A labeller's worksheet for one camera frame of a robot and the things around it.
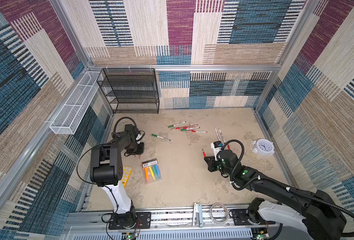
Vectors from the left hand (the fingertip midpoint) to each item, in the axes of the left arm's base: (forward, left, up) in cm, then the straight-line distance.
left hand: (140, 149), depth 97 cm
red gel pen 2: (-13, -49, +22) cm, 55 cm away
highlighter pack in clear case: (-15, -9, 0) cm, 18 cm away
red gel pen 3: (+19, -29, -1) cm, 34 cm away
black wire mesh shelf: (+40, +9, +15) cm, 44 cm away
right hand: (-13, -39, +9) cm, 42 cm away
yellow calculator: (-14, +6, -1) cm, 15 cm away
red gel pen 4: (+15, -35, -1) cm, 38 cm away
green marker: (+11, -10, -1) cm, 15 cm away
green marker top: (+21, -24, -1) cm, 32 cm away
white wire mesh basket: (+12, +42, +16) cm, 47 cm away
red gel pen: (-10, -39, +10) cm, 41 cm away
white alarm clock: (0, -79, +2) cm, 79 cm away
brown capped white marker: (+10, -54, -1) cm, 55 cm away
